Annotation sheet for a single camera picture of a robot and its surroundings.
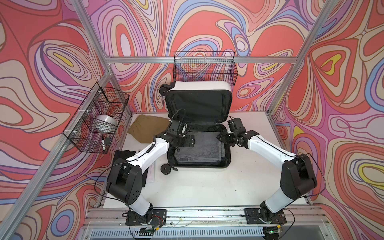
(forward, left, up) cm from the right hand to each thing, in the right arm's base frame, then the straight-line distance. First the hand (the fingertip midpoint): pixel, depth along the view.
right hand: (219, 140), depth 89 cm
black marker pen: (-9, +60, +14) cm, 62 cm away
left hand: (0, +18, +2) cm, 18 cm away
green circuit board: (-43, +41, -12) cm, 60 cm away
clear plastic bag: (-16, +42, -10) cm, 46 cm away
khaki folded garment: (+17, +50, -7) cm, 54 cm away
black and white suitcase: (+16, +9, +12) cm, 22 cm away
